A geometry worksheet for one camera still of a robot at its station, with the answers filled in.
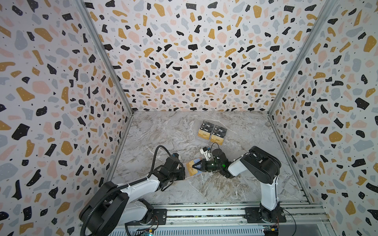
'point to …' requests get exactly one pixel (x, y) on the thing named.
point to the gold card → (192, 171)
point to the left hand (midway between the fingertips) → (190, 172)
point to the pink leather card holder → (198, 165)
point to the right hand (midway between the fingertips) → (195, 167)
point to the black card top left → (206, 126)
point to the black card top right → (220, 131)
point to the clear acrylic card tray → (212, 132)
